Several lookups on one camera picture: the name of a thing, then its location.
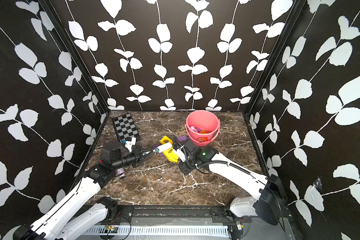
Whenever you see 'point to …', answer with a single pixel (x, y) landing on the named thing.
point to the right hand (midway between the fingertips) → (180, 164)
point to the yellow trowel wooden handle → (171, 155)
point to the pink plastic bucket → (202, 126)
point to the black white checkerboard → (125, 127)
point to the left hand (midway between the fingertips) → (153, 150)
